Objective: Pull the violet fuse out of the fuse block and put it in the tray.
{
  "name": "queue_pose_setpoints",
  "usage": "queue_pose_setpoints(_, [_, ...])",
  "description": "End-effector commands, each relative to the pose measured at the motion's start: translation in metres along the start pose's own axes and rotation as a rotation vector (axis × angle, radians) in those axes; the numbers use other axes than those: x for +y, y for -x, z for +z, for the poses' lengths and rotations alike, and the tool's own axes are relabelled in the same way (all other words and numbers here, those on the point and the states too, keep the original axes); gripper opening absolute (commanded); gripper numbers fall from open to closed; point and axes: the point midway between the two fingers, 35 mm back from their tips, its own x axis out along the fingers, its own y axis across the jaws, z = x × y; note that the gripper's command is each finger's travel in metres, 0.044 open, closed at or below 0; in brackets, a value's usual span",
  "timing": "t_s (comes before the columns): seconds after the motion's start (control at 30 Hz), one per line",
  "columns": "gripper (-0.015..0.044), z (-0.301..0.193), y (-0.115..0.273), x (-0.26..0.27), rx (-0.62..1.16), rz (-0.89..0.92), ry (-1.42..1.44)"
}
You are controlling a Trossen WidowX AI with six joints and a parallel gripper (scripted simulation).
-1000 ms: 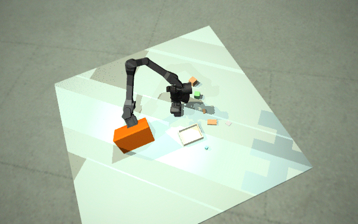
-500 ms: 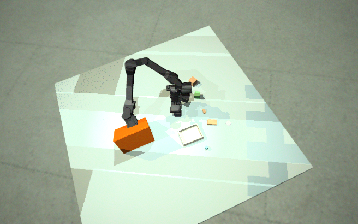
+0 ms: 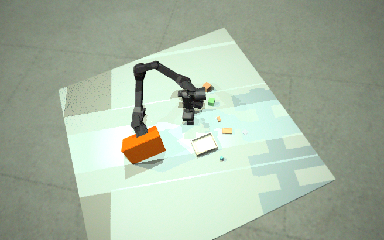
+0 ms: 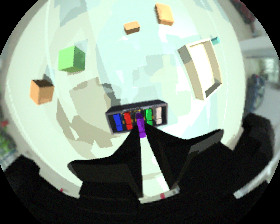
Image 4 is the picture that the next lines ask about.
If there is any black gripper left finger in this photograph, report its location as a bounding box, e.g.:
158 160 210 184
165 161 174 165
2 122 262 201
67 124 144 198

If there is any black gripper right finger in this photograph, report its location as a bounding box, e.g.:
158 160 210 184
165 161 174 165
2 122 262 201
144 123 224 190

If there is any beige shallow tray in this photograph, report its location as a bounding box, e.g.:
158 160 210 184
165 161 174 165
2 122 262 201
177 37 224 101

